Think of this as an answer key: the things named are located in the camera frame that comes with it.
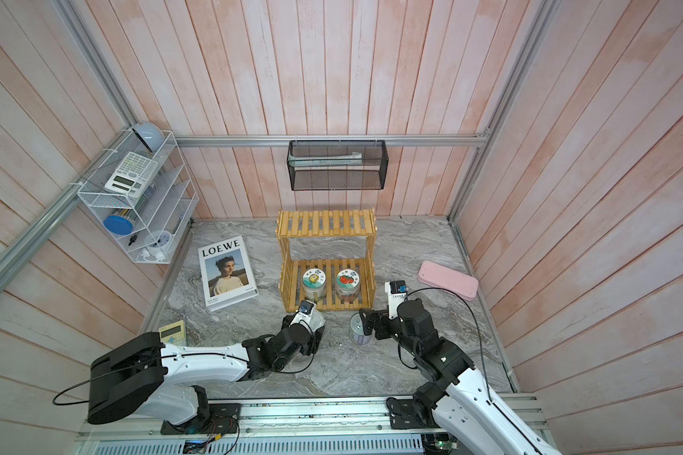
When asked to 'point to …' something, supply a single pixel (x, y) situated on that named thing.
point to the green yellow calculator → (174, 334)
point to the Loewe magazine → (227, 275)
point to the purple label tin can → (356, 330)
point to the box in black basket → (305, 159)
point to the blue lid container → (118, 225)
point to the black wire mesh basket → (371, 175)
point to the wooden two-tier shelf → (325, 224)
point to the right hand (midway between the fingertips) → (373, 306)
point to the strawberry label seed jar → (347, 284)
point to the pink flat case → (448, 280)
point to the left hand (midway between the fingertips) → (311, 326)
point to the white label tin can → (317, 319)
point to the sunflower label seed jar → (314, 284)
